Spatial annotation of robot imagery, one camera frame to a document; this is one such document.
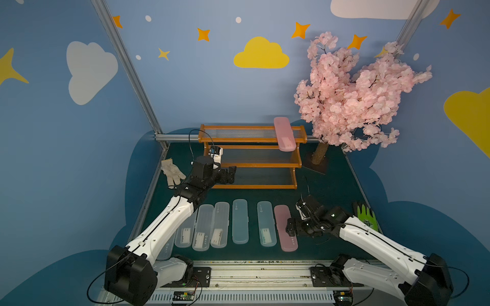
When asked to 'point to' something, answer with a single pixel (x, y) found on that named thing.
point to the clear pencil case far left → (167, 250)
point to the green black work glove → (365, 214)
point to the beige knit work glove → (172, 173)
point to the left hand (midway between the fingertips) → (225, 163)
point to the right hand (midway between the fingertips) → (296, 227)
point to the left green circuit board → (183, 296)
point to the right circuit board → (342, 298)
